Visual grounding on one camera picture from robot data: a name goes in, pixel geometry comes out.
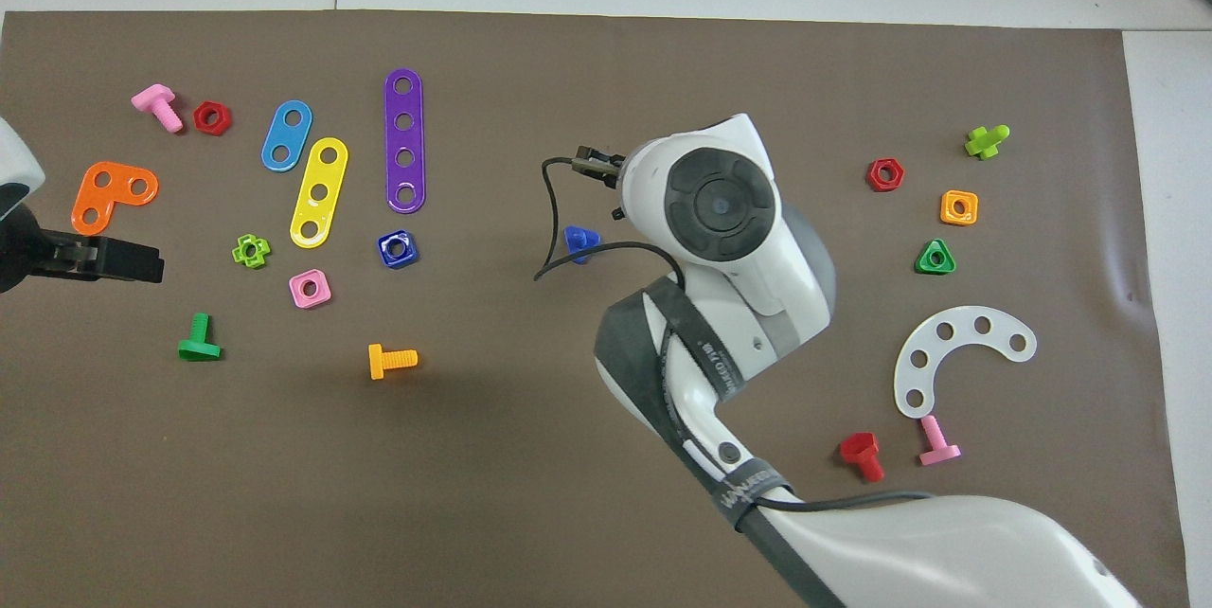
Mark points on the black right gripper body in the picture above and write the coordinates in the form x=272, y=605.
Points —
x=598, y=163

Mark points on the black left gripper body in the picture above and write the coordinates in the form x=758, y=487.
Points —
x=57, y=258

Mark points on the blue square plastic nut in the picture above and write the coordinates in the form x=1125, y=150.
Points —
x=383, y=258

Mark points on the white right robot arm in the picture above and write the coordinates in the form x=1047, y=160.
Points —
x=786, y=253

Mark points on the dark green plastic screw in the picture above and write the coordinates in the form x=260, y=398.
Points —
x=200, y=329

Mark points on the green cross plastic nut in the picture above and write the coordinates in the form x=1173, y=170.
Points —
x=240, y=254

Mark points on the red hexagon plastic nut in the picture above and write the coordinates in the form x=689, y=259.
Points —
x=873, y=175
x=200, y=118

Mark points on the pink plastic screw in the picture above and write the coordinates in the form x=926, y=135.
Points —
x=151, y=98
x=934, y=433

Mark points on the pink square plastic nut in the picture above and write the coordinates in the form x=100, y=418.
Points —
x=322, y=298

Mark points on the orange plastic screw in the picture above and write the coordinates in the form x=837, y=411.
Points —
x=398, y=360

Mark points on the green triangle plastic nut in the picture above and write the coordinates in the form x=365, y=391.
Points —
x=923, y=265

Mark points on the orange square plastic nut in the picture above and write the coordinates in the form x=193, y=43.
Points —
x=946, y=207

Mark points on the red hexagon-head plastic screw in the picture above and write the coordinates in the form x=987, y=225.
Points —
x=860, y=447

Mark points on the lime cross-head plastic screw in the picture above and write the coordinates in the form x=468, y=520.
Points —
x=985, y=143

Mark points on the orange angled three-hole plate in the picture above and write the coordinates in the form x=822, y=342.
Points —
x=118, y=195

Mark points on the purple four-hole plastic plate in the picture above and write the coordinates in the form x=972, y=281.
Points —
x=404, y=139

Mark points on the blue two-hole plastic plate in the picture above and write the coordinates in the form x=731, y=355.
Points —
x=287, y=136

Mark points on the yellow three-hole plastic plate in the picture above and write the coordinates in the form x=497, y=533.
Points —
x=325, y=173

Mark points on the brown table mat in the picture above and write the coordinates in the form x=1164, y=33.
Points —
x=473, y=456

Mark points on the white curved five-hole plate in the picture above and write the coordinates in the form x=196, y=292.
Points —
x=930, y=345

